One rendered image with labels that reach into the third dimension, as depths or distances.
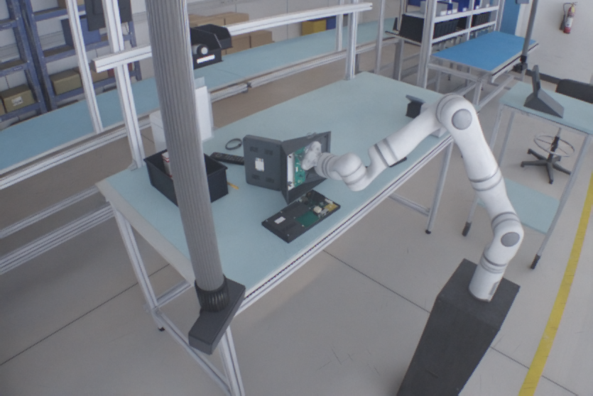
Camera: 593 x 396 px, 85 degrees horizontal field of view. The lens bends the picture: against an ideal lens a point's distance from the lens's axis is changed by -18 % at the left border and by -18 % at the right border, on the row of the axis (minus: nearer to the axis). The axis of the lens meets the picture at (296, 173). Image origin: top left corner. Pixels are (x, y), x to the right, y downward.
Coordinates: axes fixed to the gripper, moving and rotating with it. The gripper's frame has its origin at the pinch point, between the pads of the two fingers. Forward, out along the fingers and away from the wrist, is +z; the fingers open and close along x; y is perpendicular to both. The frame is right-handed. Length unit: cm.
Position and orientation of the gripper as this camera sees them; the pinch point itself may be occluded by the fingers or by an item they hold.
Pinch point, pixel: (296, 155)
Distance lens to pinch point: 135.2
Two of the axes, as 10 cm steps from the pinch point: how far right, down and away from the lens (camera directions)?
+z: -3.8, -1.3, 9.2
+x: 4.7, -8.8, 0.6
